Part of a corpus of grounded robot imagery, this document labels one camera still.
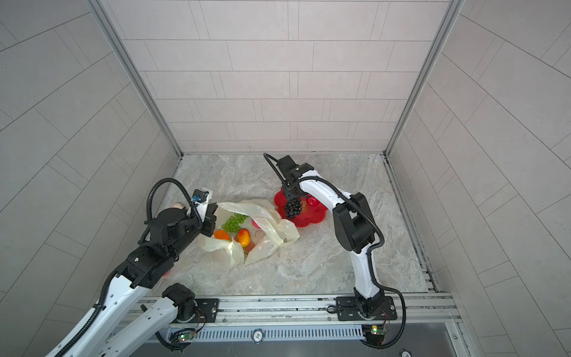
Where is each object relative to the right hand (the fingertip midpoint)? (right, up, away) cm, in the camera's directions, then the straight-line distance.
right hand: (295, 192), depth 95 cm
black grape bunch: (-1, -5, -5) cm, 7 cm away
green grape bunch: (-25, -12, -6) cm, 28 cm away
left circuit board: (-31, -39, -31) cm, 59 cm away
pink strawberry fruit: (-12, -7, -25) cm, 29 cm away
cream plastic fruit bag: (-6, -10, -25) cm, 28 cm away
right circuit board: (+25, -41, -27) cm, 55 cm away
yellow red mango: (-20, -16, -10) cm, 27 cm away
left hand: (-24, -1, -24) cm, 34 cm away
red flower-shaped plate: (+7, -8, -1) cm, 11 cm away
